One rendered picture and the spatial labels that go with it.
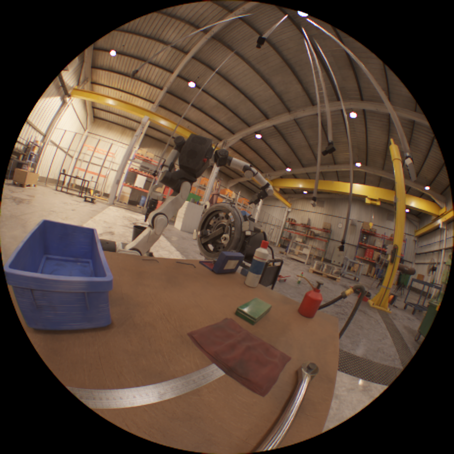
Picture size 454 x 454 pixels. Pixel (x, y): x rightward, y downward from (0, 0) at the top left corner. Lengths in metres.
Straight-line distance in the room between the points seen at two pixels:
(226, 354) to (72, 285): 0.28
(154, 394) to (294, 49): 8.25
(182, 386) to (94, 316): 0.18
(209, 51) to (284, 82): 3.88
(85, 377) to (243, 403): 0.23
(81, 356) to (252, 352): 0.31
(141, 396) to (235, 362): 0.17
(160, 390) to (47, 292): 0.21
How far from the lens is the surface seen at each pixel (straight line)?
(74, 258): 0.54
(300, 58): 8.15
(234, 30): 8.00
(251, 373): 0.30
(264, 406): 0.29
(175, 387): 0.26
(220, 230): 1.62
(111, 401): 0.26
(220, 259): 0.69
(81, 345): 0.31
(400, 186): 4.33
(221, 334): 0.35
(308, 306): 0.59
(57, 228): 0.52
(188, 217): 5.53
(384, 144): 11.62
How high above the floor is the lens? 0.72
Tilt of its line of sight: 1 degrees down
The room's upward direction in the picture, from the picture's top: 17 degrees clockwise
